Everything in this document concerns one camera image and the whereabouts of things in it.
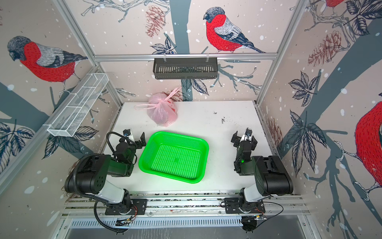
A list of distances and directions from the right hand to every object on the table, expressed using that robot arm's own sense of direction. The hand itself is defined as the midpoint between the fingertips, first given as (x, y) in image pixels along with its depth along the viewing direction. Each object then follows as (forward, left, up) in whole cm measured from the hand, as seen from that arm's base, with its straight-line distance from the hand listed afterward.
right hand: (245, 132), depth 90 cm
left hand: (-2, +67, +2) cm, 67 cm away
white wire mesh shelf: (-9, +94, +21) cm, 96 cm away
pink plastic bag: (+16, +56, +3) cm, 58 cm away
